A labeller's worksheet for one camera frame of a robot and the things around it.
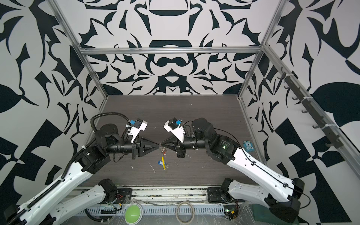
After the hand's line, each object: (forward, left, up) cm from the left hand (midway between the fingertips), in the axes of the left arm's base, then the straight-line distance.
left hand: (159, 144), depth 57 cm
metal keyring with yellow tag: (-2, -1, -4) cm, 4 cm away
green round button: (-21, +14, -30) cm, 39 cm away
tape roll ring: (-24, -13, -31) cm, 41 cm away
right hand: (0, -2, 0) cm, 2 cm away
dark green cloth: (-23, -48, -33) cm, 63 cm away
